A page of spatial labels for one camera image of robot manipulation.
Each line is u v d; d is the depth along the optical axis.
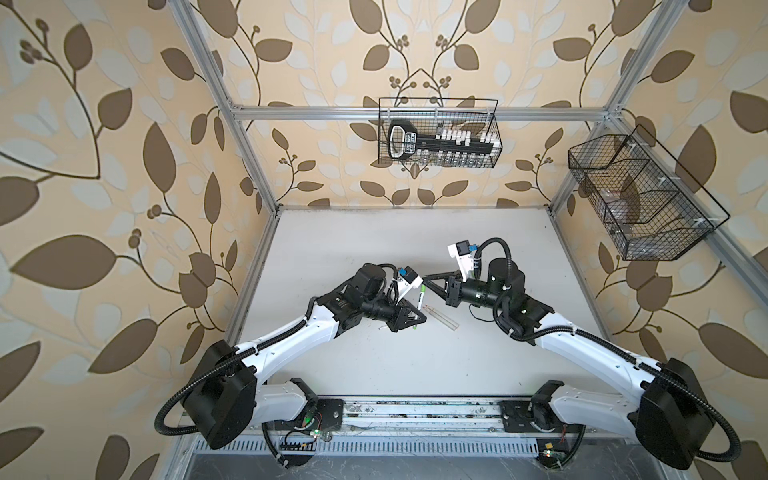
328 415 0.74
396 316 0.67
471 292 0.65
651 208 0.73
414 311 0.71
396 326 0.67
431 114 0.91
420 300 0.72
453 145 0.83
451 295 0.64
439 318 0.91
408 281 0.69
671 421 0.40
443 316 0.91
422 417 0.76
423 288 0.72
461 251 0.67
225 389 0.41
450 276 0.67
